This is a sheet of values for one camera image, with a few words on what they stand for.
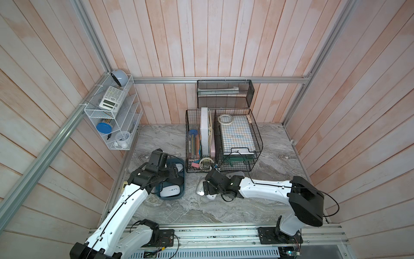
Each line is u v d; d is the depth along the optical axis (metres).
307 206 0.44
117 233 0.40
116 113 0.73
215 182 0.64
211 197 0.84
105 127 0.76
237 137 0.88
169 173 0.69
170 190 0.86
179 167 0.95
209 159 0.93
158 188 0.86
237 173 0.93
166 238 0.73
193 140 1.07
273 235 0.73
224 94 0.88
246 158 0.86
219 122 0.95
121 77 0.82
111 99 0.76
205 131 0.85
